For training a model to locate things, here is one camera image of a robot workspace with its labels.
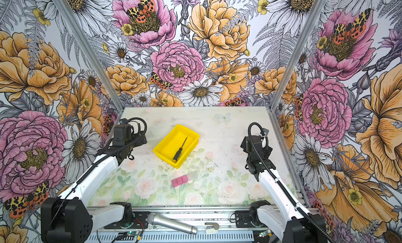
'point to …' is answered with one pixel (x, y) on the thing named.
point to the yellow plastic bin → (167, 148)
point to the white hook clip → (212, 229)
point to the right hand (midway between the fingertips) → (254, 144)
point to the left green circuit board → (131, 233)
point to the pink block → (179, 180)
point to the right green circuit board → (263, 233)
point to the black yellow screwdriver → (178, 153)
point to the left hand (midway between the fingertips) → (135, 140)
